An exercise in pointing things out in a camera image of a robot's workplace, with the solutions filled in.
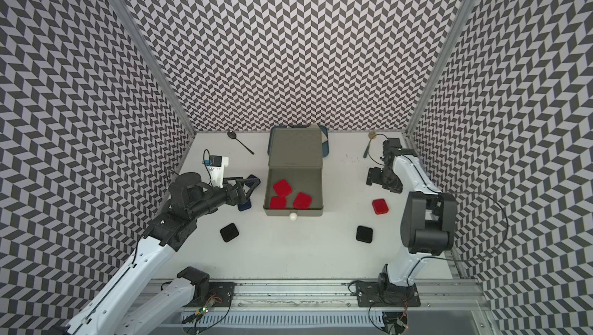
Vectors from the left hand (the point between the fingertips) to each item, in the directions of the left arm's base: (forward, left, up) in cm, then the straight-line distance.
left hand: (250, 183), depth 71 cm
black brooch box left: (-6, +12, -25) cm, 29 cm away
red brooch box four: (+3, -47, -24) cm, 52 cm away
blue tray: (+34, -26, -21) cm, 48 cm away
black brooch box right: (-6, -40, -27) cm, 49 cm away
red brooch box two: (-1, -16, -11) cm, 19 cm away
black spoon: (+44, +21, -23) cm, 54 cm away
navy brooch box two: (+4, +8, -24) cm, 25 cm away
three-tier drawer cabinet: (+18, -13, -8) cm, 24 cm away
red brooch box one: (+3, -9, -9) cm, 13 cm away
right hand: (+8, -47, -17) cm, 50 cm away
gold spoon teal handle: (+42, -51, -23) cm, 70 cm away
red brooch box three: (-1, -7, -11) cm, 13 cm away
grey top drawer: (+4, -20, -10) cm, 23 cm away
